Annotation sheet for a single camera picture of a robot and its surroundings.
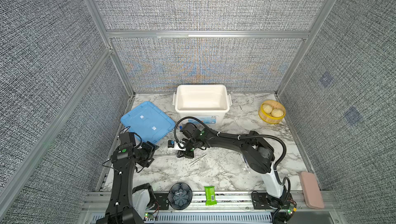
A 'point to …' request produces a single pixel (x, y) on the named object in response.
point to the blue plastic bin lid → (149, 122)
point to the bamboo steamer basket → (268, 117)
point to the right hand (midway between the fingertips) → (178, 153)
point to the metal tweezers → (202, 156)
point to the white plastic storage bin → (209, 103)
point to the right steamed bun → (277, 112)
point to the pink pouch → (313, 193)
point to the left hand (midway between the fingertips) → (157, 150)
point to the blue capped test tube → (159, 155)
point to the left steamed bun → (267, 108)
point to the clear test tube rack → (181, 125)
